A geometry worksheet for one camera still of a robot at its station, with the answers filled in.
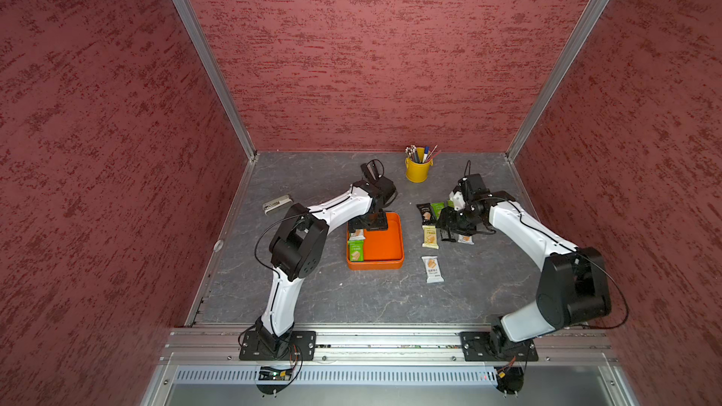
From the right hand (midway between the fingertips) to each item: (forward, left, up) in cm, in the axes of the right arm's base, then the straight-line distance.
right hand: (443, 230), depth 88 cm
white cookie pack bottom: (-10, +4, -8) cm, 13 cm away
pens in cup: (+34, +3, 0) cm, 34 cm away
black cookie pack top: (+10, +3, -8) cm, 13 cm away
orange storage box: (-3, +19, -7) cm, 21 cm away
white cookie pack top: (+2, +28, -5) cm, 28 cm away
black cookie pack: (+2, -4, -7) cm, 9 cm away
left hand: (+3, +24, -5) cm, 25 cm away
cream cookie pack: (+2, +3, -8) cm, 8 cm away
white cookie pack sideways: (+1, -9, -8) cm, 12 cm away
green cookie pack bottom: (-3, +28, -5) cm, 29 cm away
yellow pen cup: (+29, +4, -4) cm, 29 cm away
